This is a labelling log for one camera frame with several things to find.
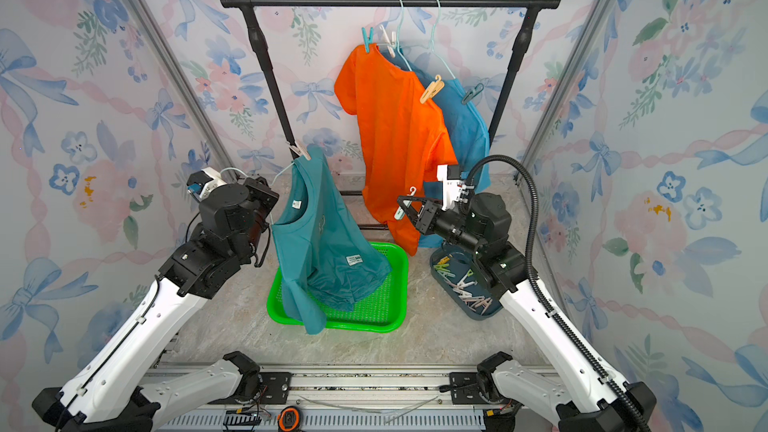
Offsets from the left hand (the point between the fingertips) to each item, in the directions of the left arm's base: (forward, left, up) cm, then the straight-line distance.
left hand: (268, 175), depth 64 cm
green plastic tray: (-14, -25, -42) cm, 50 cm away
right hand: (-5, -29, -2) cm, 29 cm away
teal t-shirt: (+10, -40, -40) cm, 57 cm away
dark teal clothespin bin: (0, -47, -41) cm, 62 cm away
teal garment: (+2, -7, -36) cm, 37 cm away
